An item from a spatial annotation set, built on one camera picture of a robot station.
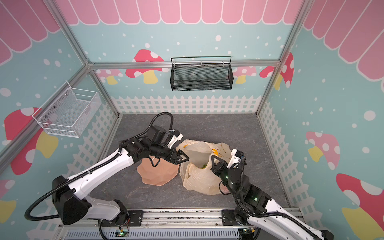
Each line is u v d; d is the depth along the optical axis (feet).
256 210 1.62
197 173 2.23
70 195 1.29
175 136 2.19
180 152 2.11
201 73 3.07
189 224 2.43
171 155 2.08
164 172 2.92
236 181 1.61
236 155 2.04
